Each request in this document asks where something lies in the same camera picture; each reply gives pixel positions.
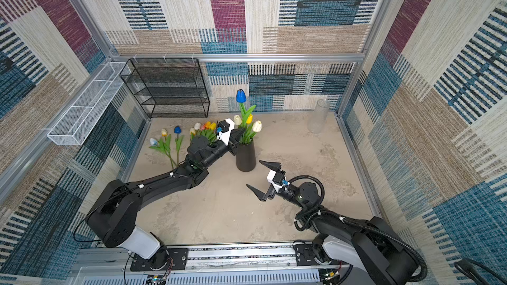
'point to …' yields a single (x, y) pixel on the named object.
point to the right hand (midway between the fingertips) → (254, 173)
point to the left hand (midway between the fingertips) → (244, 125)
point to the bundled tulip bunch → (207, 130)
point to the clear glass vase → (317, 124)
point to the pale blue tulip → (156, 145)
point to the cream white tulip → (257, 127)
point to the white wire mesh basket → (73, 128)
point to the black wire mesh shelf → (168, 88)
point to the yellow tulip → (249, 119)
